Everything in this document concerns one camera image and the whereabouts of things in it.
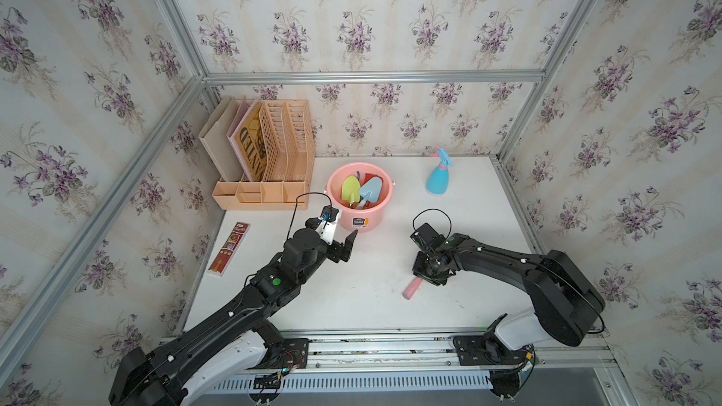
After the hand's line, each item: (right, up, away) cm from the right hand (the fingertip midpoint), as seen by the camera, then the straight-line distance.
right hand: (420, 277), depth 88 cm
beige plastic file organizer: (-50, +49, +31) cm, 77 cm away
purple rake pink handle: (-3, -2, -4) cm, 6 cm away
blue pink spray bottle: (+11, +30, +19) cm, 37 cm away
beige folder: (-65, +44, -1) cm, 79 cm away
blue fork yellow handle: (-20, +33, +10) cm, 39 cm away
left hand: (-23, +18, -13) cm, 32 cm away
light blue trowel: (-16, +27, +7) cm, 32 cm away
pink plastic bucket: (-16, +19, 0) cm, 24 cm away
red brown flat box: (-63, +8, +3) cm, 63 cm away
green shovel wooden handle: (-22, +27, +10) cm, 37 cm away
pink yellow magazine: (-57, +45, +6) cm, 73 cm away
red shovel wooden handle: (-16, +32, +7) cm, 37 cm away
